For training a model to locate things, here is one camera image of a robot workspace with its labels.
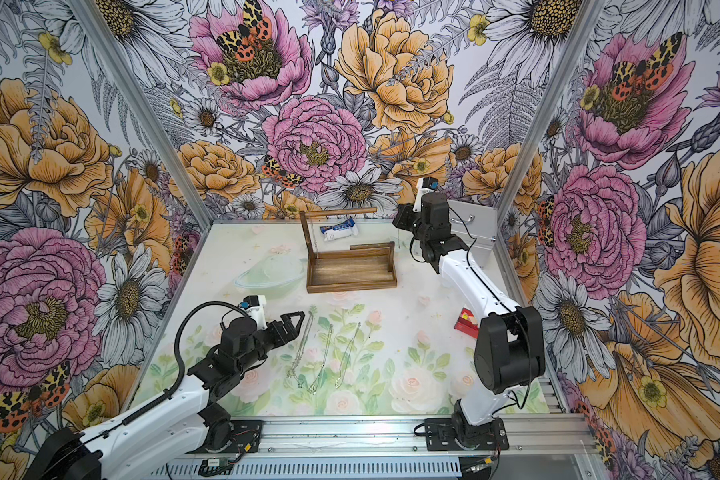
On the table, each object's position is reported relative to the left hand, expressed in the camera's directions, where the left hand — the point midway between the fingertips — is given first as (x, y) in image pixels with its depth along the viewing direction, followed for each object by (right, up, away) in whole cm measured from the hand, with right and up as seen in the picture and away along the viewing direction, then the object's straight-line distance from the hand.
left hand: (294, 326), depth 84 cm
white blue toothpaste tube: (+11, +29, +32) cm, 44 cm away
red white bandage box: (+50, -1, +6) cm, 50 cm away
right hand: (+28, +32, +2) cm, 43 cm away
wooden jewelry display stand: (+18, +15, +24) cm, 34 cm away
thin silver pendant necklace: (+6, -16, -1) cm, 17 cm away
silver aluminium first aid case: (+56, +29, +18) cm, 66 cm away
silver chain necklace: (-1, -13, +1) cm, 13 cm away
